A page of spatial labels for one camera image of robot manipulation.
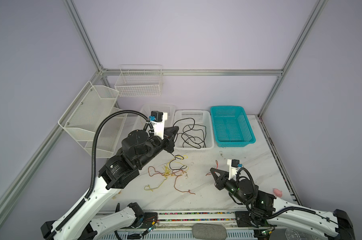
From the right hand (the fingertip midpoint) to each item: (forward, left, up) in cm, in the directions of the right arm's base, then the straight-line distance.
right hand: (209, 171), depth 71 cm
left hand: (+6, +14, +24) cm, 29 cm away
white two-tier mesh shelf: (+18, +61, +19) cm, 66 cm away
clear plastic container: (-22, -41, -22) cm, 51 cm away
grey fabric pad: (-23, 0, -16) cm, 28 cm away
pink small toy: (-4, -40, -19) cm, 44 cm away
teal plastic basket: (+46, -24, -20) cm, 55 cm away
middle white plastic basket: (+40, +5, -19) cm, 44 cm away
